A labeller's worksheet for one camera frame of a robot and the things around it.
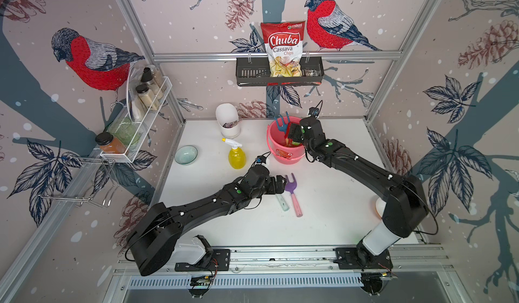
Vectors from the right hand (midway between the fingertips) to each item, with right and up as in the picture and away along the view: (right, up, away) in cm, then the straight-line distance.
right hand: (297, 126), depth 86 cm
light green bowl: (-55, -14, +15) cm, 58 cm away
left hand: (-7, -22, -5) cm, 23 cm away
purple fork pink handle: (-2, -28, +5) cm, 28 cm away
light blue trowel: (-6, -34, 0) cm, 34 cm away
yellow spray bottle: (-28, -14, +8) cm, 32 cm away
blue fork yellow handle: (-5, 0, +12) cm, 13 cm away
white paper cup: (-34, +8, +21) cm, 41 cm away
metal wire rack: (-66, -17, -29) cm, 74 cm away
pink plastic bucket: (-9, -8, +3) cm, 12 cm away
